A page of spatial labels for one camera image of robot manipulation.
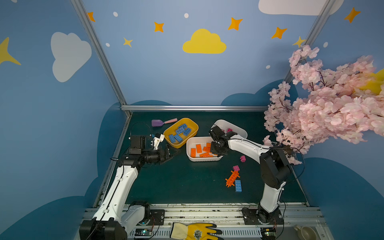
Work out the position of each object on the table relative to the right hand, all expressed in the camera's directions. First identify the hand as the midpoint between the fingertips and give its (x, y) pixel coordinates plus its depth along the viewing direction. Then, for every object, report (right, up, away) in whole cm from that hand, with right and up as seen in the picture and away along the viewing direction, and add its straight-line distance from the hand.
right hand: (215, 149), depth 94 cm
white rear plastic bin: (+21, +10, +13) cm, 26 cm away
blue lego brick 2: (-25, +6, +11) cm, 28 cm away
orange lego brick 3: (-5, -1, +6) cm, 8 cm away
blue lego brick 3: (-22, +15, +16) cm, 31 cm away
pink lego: (+12, -11, -3) cm, 17 cm away
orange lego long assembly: (+8, -17, -7) cm, 20 cm away
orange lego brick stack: (-6, -4, +3) cm, 8 cm away
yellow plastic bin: (-24, +10, +14) cm, 29 cm away
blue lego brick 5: (-24, +12, +14) cm, 30 cm away
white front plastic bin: (-16, +4, +5) cm, 17 cm away
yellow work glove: (-13, -35, -25) cm, 45 cm away
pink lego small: (+13, +12, +15) cm, 23 cm away
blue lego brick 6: (+11, -19, -10) cm, 25 cm away
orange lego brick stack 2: (-3, -5, +2) cm, 6 cm away
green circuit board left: (-38, -37, -23) cm, 58 cm away
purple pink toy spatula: (-41, +18, +21) cm, 49 cm away
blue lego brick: (-29, +6, +11) cm, 31 cm away
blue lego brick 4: (-19, +11, +14) cm, 26 cm away
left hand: (-23, +1, -20) cm, 31 cm away
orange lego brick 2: (-11, 0, +8) cm, 13 cm away
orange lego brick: (-14, -3, +5) cm, 15 cm away
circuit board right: (+22, -38, -22) cm, 49 cm away
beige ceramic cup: (+40, -36, -24) cm, 59 cm away
